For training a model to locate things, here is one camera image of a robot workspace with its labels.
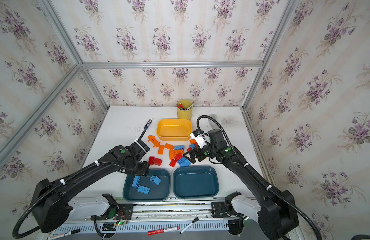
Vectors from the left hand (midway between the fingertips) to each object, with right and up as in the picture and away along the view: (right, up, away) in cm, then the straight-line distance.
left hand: (144, 171), depth 78 cm
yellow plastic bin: (+14, +21, +30) cm, 39 cm away
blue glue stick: (-6, +24, +29) cm, 38 cm away
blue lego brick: (-1, -11, +2) cm, 11 cm away
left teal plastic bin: (+7, -12, +1) cm, 14 cm away
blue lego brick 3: (+18, +10, +17) cm, 27 cm away
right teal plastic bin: (+28, -8, +5) cm, 29 cm away
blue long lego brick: (+26, +11, +17) cm, 33 cm away
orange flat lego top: (+27, +13, +21) cm, 37 cm away
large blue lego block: (+21, +2, +12) cm, 24 cm away
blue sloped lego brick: (+5, -5, +3) cm, 8 cm away
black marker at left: (-35, -25, -12) cm, 45 cm away
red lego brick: (+1, +3, +12) cm, 12 cm away
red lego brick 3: (+17, +4, +15) cm, 23 cm away
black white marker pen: (+27, -21, -7) cm, 35 cm away
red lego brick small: (+14, +1, +12) cm, 18 cm away
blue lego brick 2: (-5, -6, +2) cm, 8 cm away
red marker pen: (+8, -24, -10) cm, 28 cm away
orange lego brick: (+6, +8, +17) cm, 20 cm away
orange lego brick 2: (+11, +10, +18) cm, 23 cm away
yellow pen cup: (+21, +35, +27) cm, 49 cm away
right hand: (+24, +11, -1) cm, 26 cm away
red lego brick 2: (+5, +2, +12) cm, 14 cm away
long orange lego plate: (+1, +14, +21) cm, 25 cm away
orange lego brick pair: (+13, +6, +16) cm, 22 cm away
